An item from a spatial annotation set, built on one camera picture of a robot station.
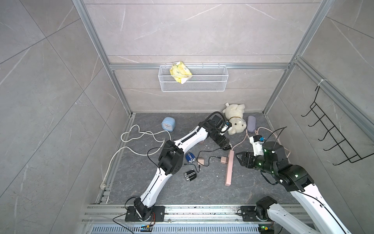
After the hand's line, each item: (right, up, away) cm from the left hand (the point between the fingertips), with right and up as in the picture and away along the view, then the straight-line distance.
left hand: (226, 138), depth 91 cm
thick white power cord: (-75, -27, -6) cm, 80 cm away
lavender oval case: (+24, +10, +19) cm, 32 cm away
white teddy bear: (+11, +18, +17) cm, 27 cm away
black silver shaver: (-23, -21, -8) cm, 32 cm away
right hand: (+2, -6, -21) cm, 22 cm away
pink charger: (-2, -14, -1) cm, 14 cm away
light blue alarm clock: (-39, +9, +12) cm, 42 cm away
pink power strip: (+1, -21, -8) cm, 23 cm away
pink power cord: (+18, +2, +12) cm, 22 cm away
